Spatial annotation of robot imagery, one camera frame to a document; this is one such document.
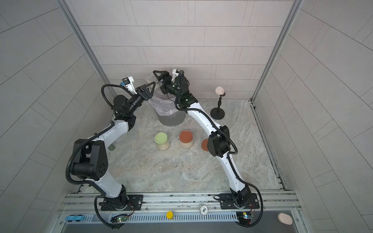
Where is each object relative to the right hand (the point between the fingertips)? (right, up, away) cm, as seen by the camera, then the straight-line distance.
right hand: (154, 76), depth 76 cm
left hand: (+1, -4, 0) cm, 4 cm away
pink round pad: (+64, -68, -9) cm, 94 cm away
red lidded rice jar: (+16, -35, +8) cm, 39 cm away
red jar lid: (+28, -40, +15) cm, 51 cm away
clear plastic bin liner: (+4, -14, +3) cm, 15 cm away
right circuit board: (+45, -69, -8) cm, 83 cm away
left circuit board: (-13, -68, -10) cm, 70 cm away
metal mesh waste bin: (+6, -25, +29) cm, 39 cm away
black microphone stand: (+39, -20, +29) cm, 53 cm away
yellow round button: (+10, -64, -12) cm, 66 cm away
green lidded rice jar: (+3, -36, +7) cm, 36 cm away
